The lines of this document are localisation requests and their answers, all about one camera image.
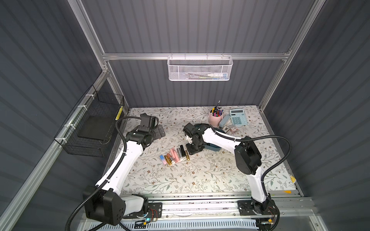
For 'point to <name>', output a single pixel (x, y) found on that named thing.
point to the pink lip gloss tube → (173, 155)
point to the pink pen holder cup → (215, 116)
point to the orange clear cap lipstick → (168, 155)
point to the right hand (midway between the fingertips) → (192, 152)
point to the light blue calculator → (238, 117)
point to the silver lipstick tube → (179, 152)
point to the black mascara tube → (182, 150)
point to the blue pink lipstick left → (163, 159)
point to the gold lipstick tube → (187, 155)
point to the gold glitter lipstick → (168, 160)
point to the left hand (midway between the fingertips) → (156, 132)
